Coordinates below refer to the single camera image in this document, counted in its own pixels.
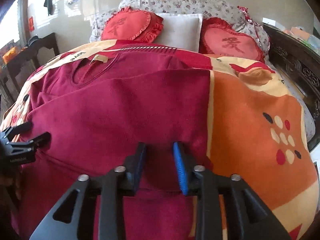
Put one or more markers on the dark carved wooden headboard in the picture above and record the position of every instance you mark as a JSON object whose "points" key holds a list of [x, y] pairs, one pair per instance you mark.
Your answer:
{"points": [[301, 65]]}

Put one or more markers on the right red heart pillow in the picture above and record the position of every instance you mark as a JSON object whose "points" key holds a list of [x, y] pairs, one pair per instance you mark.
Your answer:
{"points": [[218, 37]]}

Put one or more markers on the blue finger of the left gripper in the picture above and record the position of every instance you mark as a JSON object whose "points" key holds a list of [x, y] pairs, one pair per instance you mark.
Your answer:
{"points": [[38, 141]]}

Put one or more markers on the red heart pillow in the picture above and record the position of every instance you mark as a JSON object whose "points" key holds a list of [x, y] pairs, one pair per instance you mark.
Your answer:
{"points": [[218, 37], [133, 25]]}

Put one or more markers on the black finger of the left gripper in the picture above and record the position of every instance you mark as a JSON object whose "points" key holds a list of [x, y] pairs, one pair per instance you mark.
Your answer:
{"points": [[11, 131]]}

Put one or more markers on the red wall sticker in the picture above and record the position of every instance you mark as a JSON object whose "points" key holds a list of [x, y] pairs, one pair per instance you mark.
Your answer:
{"points": [[31, 24]]}

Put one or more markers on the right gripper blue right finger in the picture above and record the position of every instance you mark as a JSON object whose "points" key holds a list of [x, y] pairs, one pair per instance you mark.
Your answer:
{"points": [[224, 198]]}

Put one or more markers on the maroon fleece sweater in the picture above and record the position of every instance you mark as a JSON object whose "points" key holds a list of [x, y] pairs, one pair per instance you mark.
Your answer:
{"points": [[97, 112]]}

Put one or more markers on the white rectangular pillow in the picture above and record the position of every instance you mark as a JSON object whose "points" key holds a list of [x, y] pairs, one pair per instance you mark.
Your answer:
{"points": [[180, 31]]}

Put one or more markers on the left red heart pillow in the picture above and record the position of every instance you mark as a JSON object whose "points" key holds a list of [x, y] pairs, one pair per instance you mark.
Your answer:
{"points": [[133, 25]]}

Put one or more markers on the dark wooden chair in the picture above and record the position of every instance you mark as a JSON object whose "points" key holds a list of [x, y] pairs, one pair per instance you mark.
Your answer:
{"points": [[10, 70]]}

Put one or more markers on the orange cream patterned blanket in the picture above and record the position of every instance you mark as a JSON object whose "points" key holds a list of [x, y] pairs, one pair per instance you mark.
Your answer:
{"points": [[255, 128]]}

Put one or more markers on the floral quilt bedding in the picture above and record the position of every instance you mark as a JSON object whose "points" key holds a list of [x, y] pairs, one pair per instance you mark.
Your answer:
{"points": [[238, 17]]}

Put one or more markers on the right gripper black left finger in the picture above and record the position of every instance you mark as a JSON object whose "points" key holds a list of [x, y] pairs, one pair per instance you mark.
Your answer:
{"points": [[94, 204]]}

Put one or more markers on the dark hanging cloth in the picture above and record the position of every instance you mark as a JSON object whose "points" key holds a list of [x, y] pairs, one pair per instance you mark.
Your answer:
{"points": [[50, 7]]}

